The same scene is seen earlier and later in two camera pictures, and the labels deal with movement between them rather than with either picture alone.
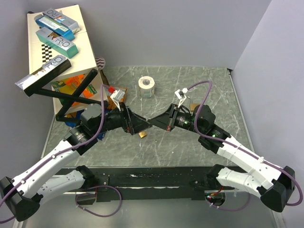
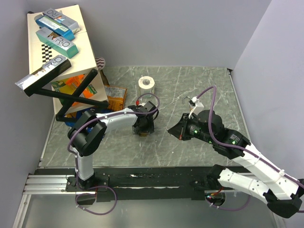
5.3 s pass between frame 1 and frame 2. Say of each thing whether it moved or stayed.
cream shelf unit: stayed
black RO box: stayed
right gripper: moved
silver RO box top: stayed
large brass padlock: moved
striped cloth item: stayed
